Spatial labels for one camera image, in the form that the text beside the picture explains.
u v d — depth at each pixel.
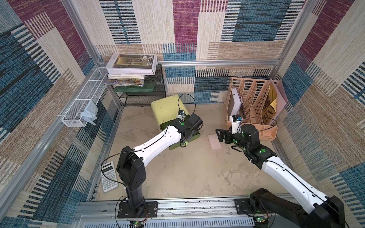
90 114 0.66
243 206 0.74
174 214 0.73
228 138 0.69
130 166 0.44
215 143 0.96
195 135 0.80
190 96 1.20
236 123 0.66
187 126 0.57
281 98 0.82
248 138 0.57
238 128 0.65
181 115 0.73
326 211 0.38
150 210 0.73
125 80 0.82
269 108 0.95
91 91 0.83
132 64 0.83
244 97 1.13
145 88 0.99
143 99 1.19
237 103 0.93
